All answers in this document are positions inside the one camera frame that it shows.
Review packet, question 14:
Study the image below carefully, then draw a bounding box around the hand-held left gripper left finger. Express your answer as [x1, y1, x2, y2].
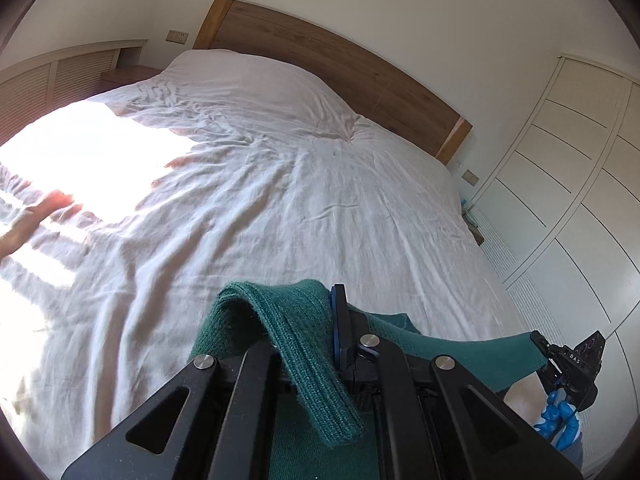
[61, 341, 291, 480]

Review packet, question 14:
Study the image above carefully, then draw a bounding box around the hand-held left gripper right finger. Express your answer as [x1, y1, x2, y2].
[329, 283, 585, 480]

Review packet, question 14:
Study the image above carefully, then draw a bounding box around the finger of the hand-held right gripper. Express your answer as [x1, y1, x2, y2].
[530, 330, 557, 377]

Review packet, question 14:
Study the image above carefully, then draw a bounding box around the green knitted sweater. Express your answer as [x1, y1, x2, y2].
[187, 279, 548, 480]

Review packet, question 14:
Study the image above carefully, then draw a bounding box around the person's right forearm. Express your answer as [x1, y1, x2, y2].
[560, 437, 587, 472]

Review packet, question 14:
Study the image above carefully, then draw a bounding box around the person's right hand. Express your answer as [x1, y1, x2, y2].
[532, 390, 583, 455]

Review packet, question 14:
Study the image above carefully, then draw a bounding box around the white bed cover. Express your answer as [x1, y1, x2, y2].
[0, 49, 531, 471]

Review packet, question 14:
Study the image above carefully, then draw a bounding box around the white wardrobe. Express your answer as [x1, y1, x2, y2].
[469, 52, 640, 480]

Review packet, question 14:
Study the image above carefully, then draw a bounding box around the white pillow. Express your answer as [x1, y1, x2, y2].
[160, 49, 362, 143]
[345, 115, 458, 196]

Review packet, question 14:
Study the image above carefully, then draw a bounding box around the wooden headboard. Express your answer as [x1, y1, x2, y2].
[192, 0, 473, 166]

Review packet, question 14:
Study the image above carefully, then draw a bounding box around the small peach cloth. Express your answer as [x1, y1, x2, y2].
[0, 189, 76, 262]

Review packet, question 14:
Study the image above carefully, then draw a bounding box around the low louvred wall cabinet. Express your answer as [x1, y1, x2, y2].
[0, 40, 149, 133]

